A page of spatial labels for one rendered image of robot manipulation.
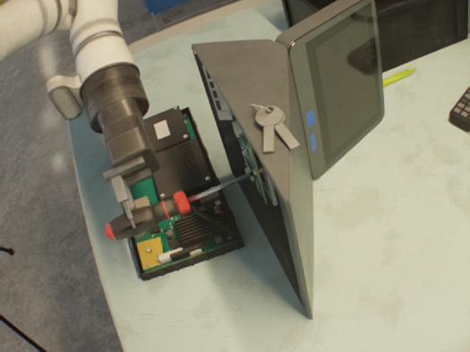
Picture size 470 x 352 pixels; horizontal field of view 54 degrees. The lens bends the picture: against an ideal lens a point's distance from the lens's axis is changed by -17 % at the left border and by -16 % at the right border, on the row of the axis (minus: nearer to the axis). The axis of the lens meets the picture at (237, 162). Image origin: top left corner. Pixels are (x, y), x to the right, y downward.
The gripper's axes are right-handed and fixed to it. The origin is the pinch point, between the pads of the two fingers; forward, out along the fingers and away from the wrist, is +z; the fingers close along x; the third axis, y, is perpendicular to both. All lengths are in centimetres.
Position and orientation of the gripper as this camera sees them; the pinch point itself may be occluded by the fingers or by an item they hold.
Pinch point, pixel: (137, 229)
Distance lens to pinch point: 56.0
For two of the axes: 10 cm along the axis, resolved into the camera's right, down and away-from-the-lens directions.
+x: 0.4, 3.3, 9.4
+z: 3.9, 8.6, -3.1
